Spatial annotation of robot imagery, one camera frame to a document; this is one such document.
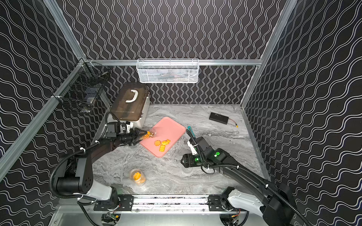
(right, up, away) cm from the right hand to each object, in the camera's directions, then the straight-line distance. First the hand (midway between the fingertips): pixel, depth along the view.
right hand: (186, 160), depth 77 cm
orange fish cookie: (-13, +7, +19) cm, 25 cm away
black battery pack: (+26, +23, +32) cm, 48 cm away
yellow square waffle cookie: (-16, +3, +17) cm, 23 cm away
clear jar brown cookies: (-23, +13, +15) cm, 30 cm away
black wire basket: (-69, +45, +17) cm, 84 cm away
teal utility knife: (+3, +16, +29) cm, 33 cm away
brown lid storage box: (-36, +33, +18) cm, 53 cm away
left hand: (-25, +14, +9) cm, 31 cm away
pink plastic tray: (-14, +16, +28) cm, 35 cm away
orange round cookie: (-19, +6, +20) cm, 28 cm away
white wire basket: (-15, +66, +49) cm, 84 cm away
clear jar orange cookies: (-26, -9, -1) cm, 28 cm away
